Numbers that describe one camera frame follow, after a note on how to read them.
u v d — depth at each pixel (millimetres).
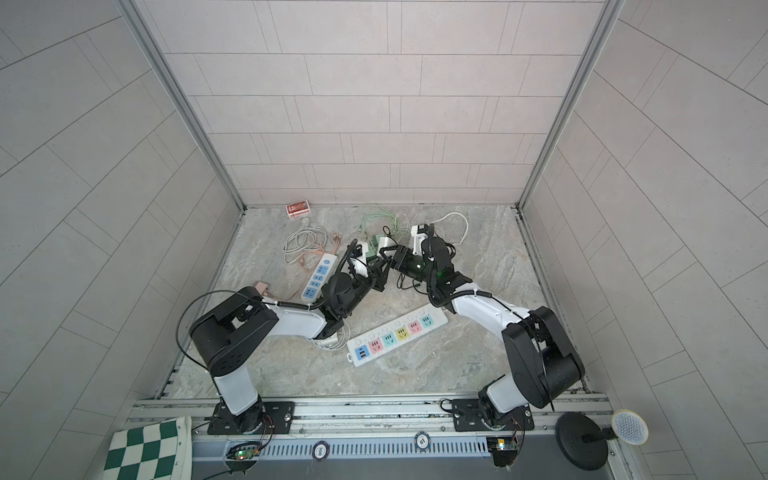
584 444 665
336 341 822
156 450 656
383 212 1156
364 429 707
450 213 1123
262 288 913
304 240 1053
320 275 941
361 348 803
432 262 631
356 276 736
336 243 1049
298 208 1147
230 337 468
